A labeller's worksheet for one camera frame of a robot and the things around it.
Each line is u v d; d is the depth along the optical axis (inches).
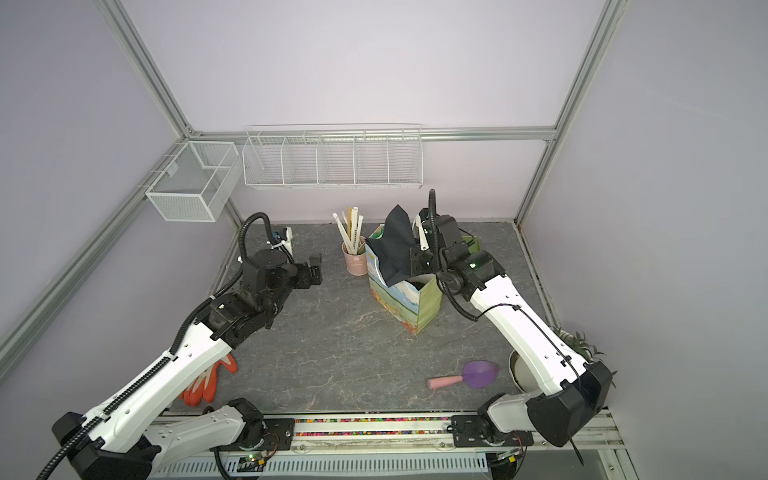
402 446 28.9
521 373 31.8
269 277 20.2
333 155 39.0
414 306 30.4
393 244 30.8
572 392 15.1
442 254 20.7
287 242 24.5
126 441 15.5
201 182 40.2
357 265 40.0
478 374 32.7
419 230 25.9
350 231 39.0
